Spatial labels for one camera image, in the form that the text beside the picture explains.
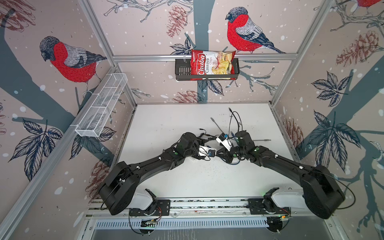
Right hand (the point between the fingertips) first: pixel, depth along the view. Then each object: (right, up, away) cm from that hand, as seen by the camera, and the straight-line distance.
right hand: (214, 156), depth 82 cm
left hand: (-4, +8, -1) cm, 9 cm away
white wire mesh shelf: (-61, +20, -10) cm, 65 cm away
